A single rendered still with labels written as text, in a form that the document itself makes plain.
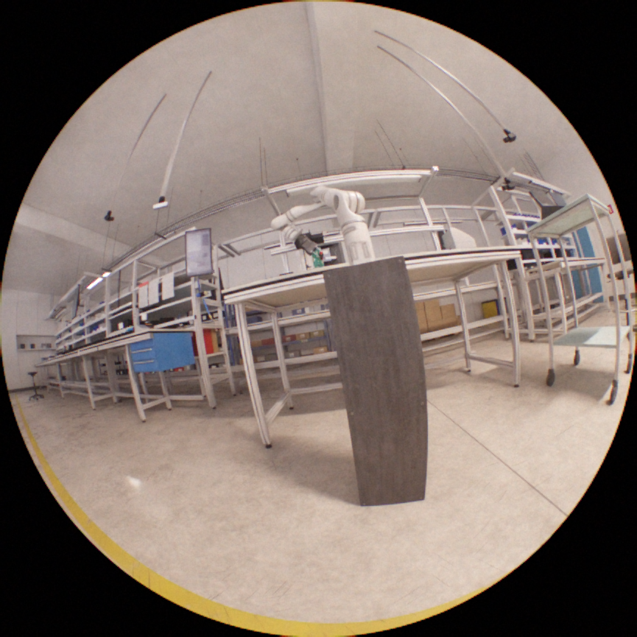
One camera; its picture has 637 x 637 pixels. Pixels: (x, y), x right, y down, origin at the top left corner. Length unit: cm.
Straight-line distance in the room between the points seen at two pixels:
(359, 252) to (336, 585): 101
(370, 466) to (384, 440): 12
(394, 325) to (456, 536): 71
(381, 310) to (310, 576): 82
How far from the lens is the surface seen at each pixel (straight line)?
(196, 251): 235
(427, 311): 476
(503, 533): 83
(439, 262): 124
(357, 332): 58
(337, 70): 290
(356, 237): 71
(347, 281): 60
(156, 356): 206
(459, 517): 85
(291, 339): 496
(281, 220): 127
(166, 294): 283
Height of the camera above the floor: 68
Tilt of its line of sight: 3 degrees up
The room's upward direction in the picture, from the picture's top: 10 degrees counter-clockwise
